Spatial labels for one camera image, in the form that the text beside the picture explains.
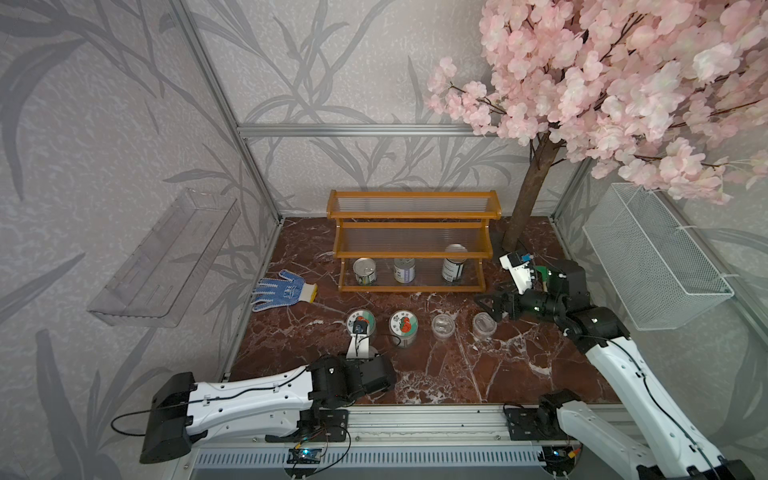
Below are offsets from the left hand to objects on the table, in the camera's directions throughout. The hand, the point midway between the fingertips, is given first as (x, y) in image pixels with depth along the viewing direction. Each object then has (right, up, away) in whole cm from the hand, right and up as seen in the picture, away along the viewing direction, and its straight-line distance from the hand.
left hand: (373, 364), depth 77 cm
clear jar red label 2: (+31, +8, +7) cm, 33 cm away
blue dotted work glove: (-36, +15, +22) cm, 44 cm away
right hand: (+28, +20, -5) cm, 35 cm away
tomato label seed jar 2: (+8, +8, +5) cm, 12 cm away
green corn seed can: (-5, +23, +19) cm, 30 cm away
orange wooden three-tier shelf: (+12, +32, +38) cm, 51 cm away
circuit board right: (+46, -20, -6) cm, 51 cm away
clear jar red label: (+19, +8, +7) cm, 22 cm away
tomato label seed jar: (-4, +11, +7) cm, 14 cm away
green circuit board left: (-16, -19, -7) cm, 26 cm away
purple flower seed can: (+8, +23, +17) cm, 30 cm away
